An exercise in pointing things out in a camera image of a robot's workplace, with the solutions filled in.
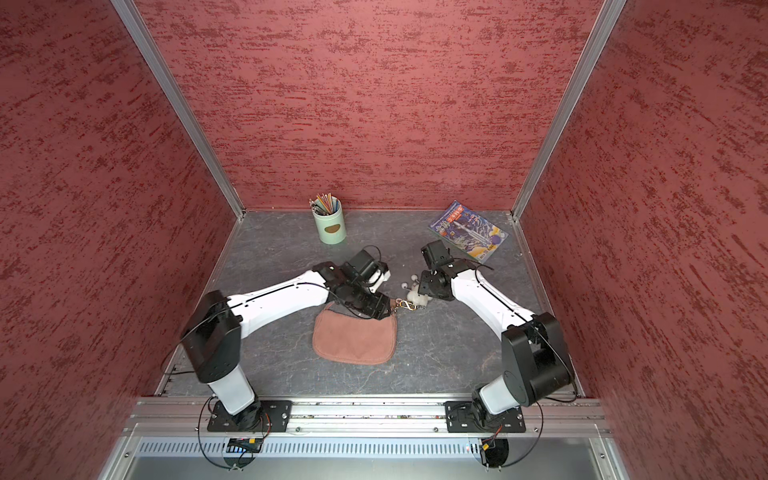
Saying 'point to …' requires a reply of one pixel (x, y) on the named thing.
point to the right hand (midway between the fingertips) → (428, 293)
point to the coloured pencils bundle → (324, 205)
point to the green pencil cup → (330, 221)
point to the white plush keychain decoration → (414, 296)
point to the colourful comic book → (468, 231)
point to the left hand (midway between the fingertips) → (377, 314)
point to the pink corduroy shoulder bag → (348, 337)
